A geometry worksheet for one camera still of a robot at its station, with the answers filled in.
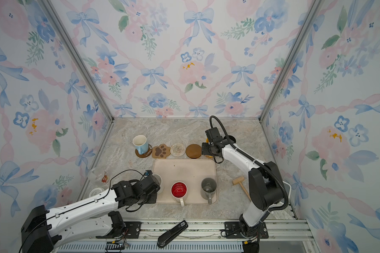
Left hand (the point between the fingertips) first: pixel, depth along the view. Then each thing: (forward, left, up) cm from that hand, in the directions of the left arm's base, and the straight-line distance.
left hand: (156, 195), depth 79 cm
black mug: (+34, -42, +4) cm, 54 cm away
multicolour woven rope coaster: (+31, -8, -6) cm, 33 cm away
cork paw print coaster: (+29, +2, -5) cm, 30 cm away
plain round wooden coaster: (+29, -19, -4) cm, 35 cm away
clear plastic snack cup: (+13, +36, -5) cm, 38 cm away
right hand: (+26, -27, +4) cm, 37 cm away
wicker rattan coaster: (+26, -28, -5) cm, 39 cm away
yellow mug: (+18, -25, +22) cm, 38 cm away
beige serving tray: (+16, -17, -5) cm, 23 cm away
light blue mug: (+32, +14, +1) cm, 35 cm away
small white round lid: (+1, +31, +1) cm, 31 cm away
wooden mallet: (+10, -44, -4) cm, 45 cm away
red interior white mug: (+4, -11, -3) cm, 12 cm away
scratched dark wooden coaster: (+26, +12, -4) cm, 29 cm away
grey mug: (+5, -27, -2) cm, 27 cm away
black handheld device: (-18, -6, 0) cm, 19 cm away
